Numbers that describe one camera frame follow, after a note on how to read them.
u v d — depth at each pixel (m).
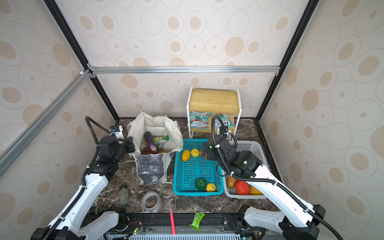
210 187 0.80
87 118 0.55
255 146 0.92
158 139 0.93
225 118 0.95
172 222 0.73
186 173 0.90
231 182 0.81
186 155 0.94
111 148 0.56
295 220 0.38
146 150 0.90
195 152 0.94
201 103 0.83
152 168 0.76
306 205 0.38
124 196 0.79
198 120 0.93
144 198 0.79
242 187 0.78
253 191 0.79
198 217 0.74
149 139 0.94
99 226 0.53
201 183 0.81
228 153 0.47
